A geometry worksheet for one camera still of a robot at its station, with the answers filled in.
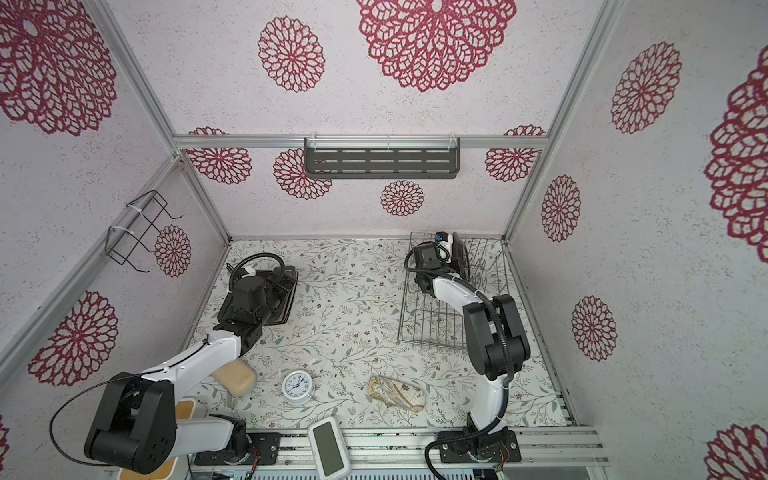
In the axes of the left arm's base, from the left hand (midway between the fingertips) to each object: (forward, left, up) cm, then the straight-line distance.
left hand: (290, 280), depth 88 cm
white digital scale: (-42, -14, -12) cm, 46 cm away
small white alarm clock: (-27, -4, -12) cm, 30 cm away
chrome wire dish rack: (-6, -41, -14) cm, 43 cm away
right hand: (+7, -53, 0) cm, 53 cm away
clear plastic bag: (-29, -31, -13) cm, 44 cm away
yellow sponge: (-24, +14, -12) cm, 30 cm away
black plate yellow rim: (-9, -1, +8) cm, 12 cm away
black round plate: (+8, -51, +1) cm, 52 cm away
